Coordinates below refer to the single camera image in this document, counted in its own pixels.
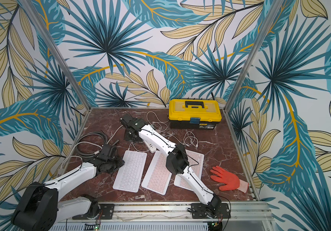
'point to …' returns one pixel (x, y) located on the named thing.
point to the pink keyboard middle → (158, 177)
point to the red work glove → (231, 181)
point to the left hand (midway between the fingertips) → (123, 164)
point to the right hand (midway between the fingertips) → (129, 138)
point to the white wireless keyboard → (129, 175)
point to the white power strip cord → (95, 143)
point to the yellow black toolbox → (194, 113)
